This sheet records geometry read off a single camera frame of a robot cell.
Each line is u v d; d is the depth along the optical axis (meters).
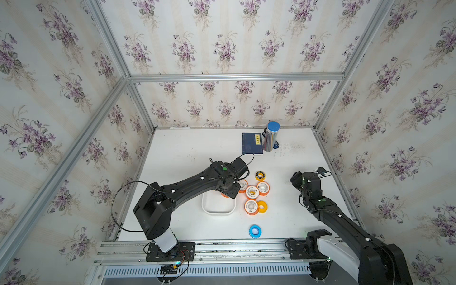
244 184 0.91
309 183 0.65
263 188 0.91
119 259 0.72
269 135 0.98
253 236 0.77
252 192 0.89
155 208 0.43
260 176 0.96
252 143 1.11
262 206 0.86
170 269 0.72
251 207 0.84
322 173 0.73
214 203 0.88
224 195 0.73
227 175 0.57
